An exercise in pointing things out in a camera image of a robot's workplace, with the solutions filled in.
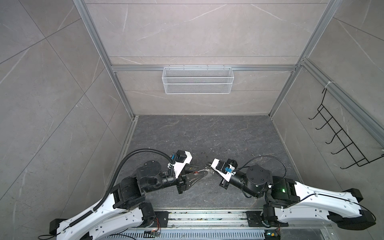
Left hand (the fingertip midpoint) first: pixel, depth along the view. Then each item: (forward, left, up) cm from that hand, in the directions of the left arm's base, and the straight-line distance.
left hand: (200, 169), depth 54 cm
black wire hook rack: (+2, -65, -1) cm, 65 cm away
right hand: (+3, -4, -1) cm, 5 cm away
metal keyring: (0, -2, -8) cm, 8 cm away
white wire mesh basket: (+67, -2, -5) cm, 67 cm away
